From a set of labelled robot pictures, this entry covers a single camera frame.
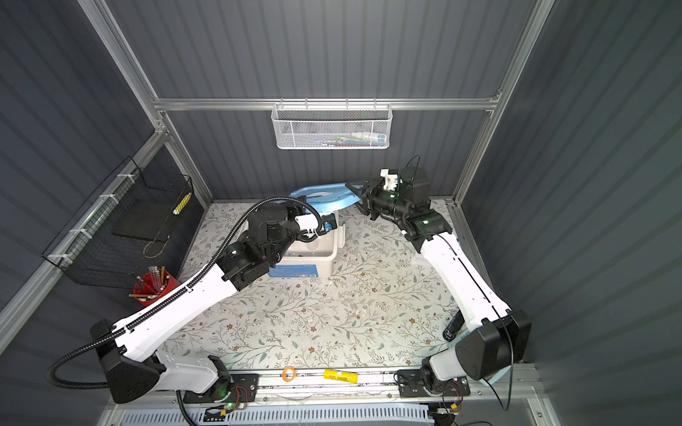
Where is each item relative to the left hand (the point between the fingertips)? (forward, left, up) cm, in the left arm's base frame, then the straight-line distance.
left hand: (298, 197), depth 67 cm
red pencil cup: (-7, +49, -30) cm, 58 cm away
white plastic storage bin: (-4, -1, -23) cm, 24 cm away
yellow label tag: (-35, -12, -38) cm, 53 cm away
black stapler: (-24, -43, -33) cm, 60 cm away
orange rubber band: (-33, +7, -40) cm, 52 cm away
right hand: (0, -12, +2) cm, 12 cm away
